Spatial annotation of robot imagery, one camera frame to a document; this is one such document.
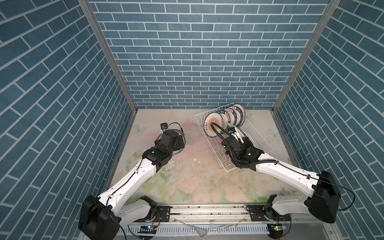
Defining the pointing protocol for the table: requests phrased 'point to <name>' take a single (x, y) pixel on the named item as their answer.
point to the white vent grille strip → (229, 228)
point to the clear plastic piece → (202, 231)
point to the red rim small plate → (244, 114)
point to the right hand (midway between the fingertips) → (243, 138)
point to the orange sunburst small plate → (215, 117)
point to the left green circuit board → (147, 229)
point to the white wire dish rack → (251, 129)
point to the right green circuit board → (277, 228)
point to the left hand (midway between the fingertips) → (175, 138)
